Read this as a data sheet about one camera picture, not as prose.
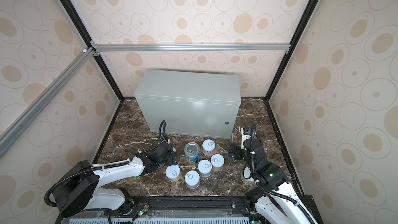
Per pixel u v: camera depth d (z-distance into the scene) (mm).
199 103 982
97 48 913
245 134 624
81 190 412
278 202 479
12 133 516
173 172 792
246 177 593
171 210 729
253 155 505
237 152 648
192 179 766
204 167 811
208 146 883
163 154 676
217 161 826
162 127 762
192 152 808
